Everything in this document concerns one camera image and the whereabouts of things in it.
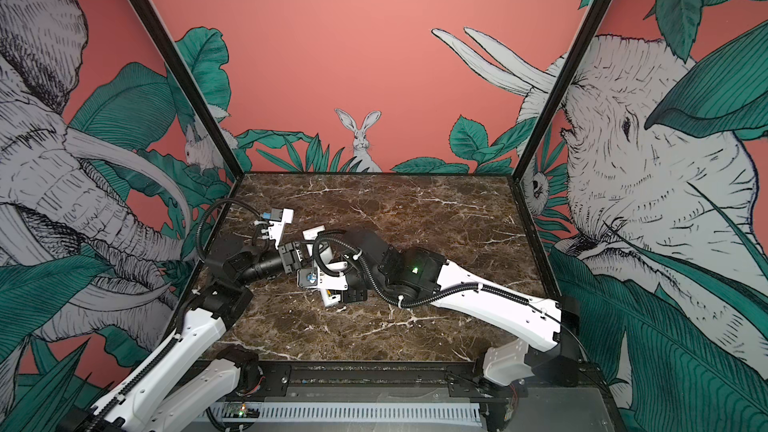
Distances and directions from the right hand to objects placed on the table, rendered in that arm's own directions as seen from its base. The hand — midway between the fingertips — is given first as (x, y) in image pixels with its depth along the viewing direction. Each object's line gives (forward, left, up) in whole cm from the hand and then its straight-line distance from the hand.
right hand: (321, 272), depth 62 cm
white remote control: (+5, +1, 0) cm, 5 cm away
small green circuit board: (-22, +22, -28) cm, 42 cm away
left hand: (+5, 0, +1) cm, 6 cm away
